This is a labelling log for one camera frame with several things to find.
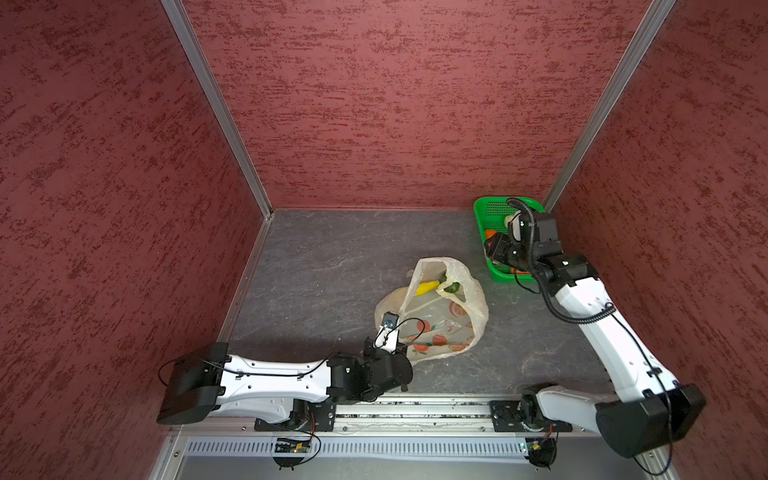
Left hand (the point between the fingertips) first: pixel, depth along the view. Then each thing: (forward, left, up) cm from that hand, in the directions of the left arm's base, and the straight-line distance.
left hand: (397, 338), depth 77 cm
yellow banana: (+20, -9, -8) cm, 23 cm away
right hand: (+19, -24, +15) cm, 34 cm away
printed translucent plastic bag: (+12, -14, -11) cm, 22 cm away
